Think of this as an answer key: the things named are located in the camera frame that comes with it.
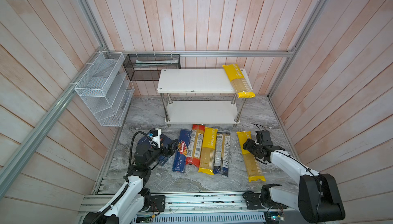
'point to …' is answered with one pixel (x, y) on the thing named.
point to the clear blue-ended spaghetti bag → (222, 154)
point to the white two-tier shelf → (198, 81)
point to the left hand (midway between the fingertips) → (172, 140)
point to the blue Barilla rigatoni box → (152, 142)
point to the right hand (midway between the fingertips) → (248, 145)
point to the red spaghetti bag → (195, 147)
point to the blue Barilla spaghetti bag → (179, 162)
